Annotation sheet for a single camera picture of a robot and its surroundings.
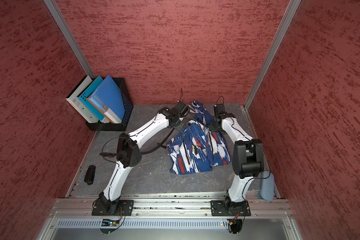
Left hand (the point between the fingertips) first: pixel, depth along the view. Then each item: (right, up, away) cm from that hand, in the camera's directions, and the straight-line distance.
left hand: (176, 124), depth 93 cm
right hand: (+25, -3, +2) cm, 25 cm away
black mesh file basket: (-37, +13, +17) cm, 43 cm away
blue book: (-45, +18, +1) cm, 48 cm away
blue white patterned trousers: (+13, -14, -5) cm, 20 cm away
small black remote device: (-48, -28, -12) cm, 57 cm away
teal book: (-55, +17, -7) cm, 57 cm away
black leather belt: (-9, -12, -4) cm, 16 cm away
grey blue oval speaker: (+51, -33, -12) cm, 62 cm away
